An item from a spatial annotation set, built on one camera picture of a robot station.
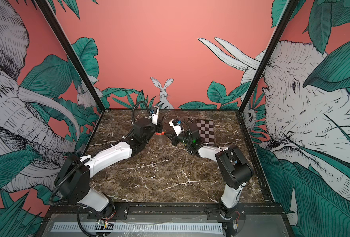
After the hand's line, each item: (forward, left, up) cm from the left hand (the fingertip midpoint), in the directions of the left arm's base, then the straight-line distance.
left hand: (160, 113), depth 81 cm
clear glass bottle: (-3, +1, -23) cm, 23 cm away
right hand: (-6, -2, -10) cm, 12 cm away
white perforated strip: (-50, +10, -27) cm, 58 cm away
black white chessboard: (+9, -32, -29) cm, 44 cm away
